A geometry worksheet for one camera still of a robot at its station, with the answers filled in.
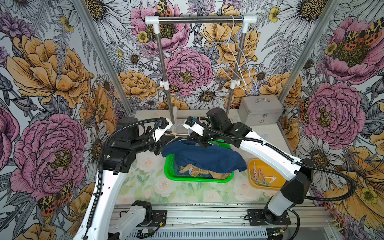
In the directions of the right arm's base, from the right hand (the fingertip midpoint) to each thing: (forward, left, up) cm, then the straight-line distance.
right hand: (190, 139), depth 71 cm
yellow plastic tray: (-8, -39, -28) cm, 49 cm away
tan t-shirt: (-8, -2, -18) cm, 20 cm away
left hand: (-3, +8, +6) cm, 11 cm away
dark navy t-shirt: (-6, -13, -8) cm, 16 cm away
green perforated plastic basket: (-4, +13, -23) cm, 26 cm away
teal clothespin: (-12, -40, -28) cm, 50 cm away
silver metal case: (+34, -48, -16) cm, 61 cm away
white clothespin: (-9, -35, -27) cm, 45 cm away
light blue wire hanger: (+50, -49, -12) cm, 71 cm away
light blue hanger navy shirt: (-1, +1, +5) cm, 5 cm away
